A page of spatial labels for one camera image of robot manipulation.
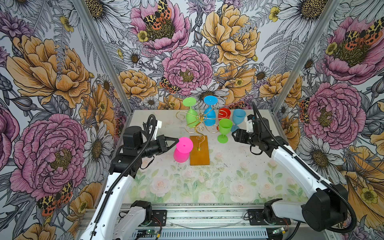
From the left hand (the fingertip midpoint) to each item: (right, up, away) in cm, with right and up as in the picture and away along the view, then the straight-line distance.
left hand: (178, 145), depth 66 cm
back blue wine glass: (+15, +15, +21) cm, 30 cm away
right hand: (+30, +2, +16) cm, 34 cm away
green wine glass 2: (+5, +13, +17) cm, 22 cm away
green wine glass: (+26, +9, +29) cm, 40 cm away
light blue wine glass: (+35, +15, +30) cm, 48 cm away
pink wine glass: (+2, -1, +1) cm, 3 cm away
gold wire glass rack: (0, +14, +8) cm, 16 cm away
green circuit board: (-13, -41, +5) cm, 43 cm away
